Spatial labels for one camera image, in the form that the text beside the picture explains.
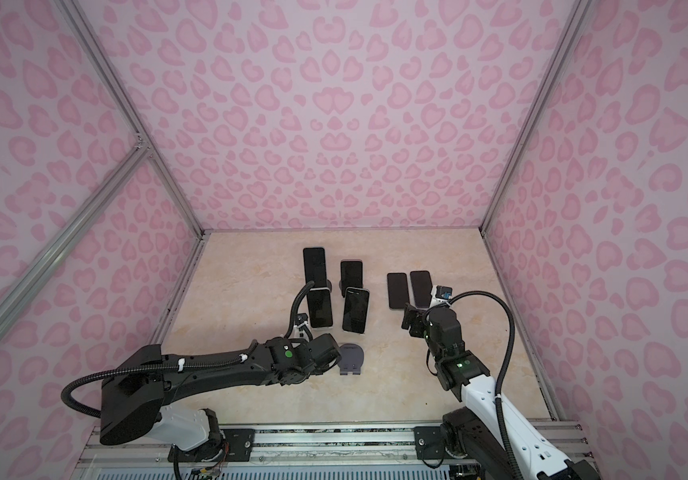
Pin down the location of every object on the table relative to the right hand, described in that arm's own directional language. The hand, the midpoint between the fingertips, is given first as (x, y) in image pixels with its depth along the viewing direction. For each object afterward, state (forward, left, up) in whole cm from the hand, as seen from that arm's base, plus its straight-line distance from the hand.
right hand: (419, 305), depth 82 cm
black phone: (+16, +31, -3) cm, 35 cm away
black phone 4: (+13, +4, -14) cm, 20 cm away
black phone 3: (+2, +17, -7) cm, 19 cm away
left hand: (-11, +27, -8) cm, 30 cm away
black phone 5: (+17, -5, -15) cm, 23 cm away
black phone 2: (+14, +19, -5) cm, 24 cm away
